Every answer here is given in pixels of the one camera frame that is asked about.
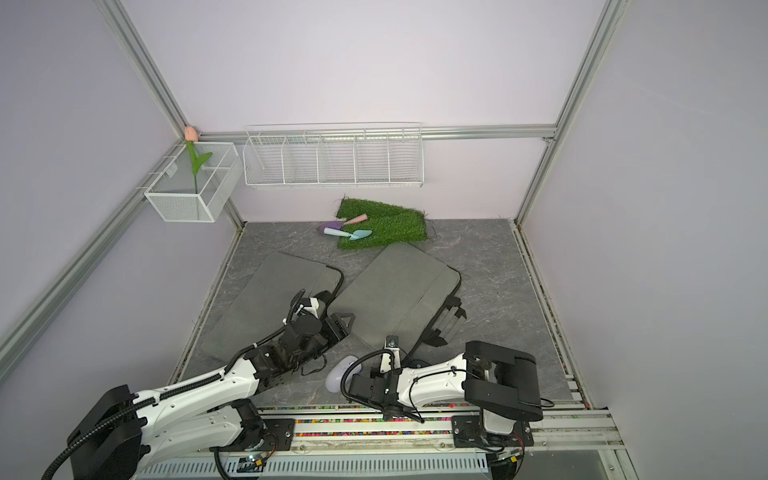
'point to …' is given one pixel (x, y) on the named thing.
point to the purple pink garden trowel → (339, 225)
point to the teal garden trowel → (355, 235)
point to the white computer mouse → (334, 376)
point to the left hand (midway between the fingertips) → (350, 324)
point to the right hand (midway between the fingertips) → (381, 368)
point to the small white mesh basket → (173, 193)
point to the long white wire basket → (335, 155)
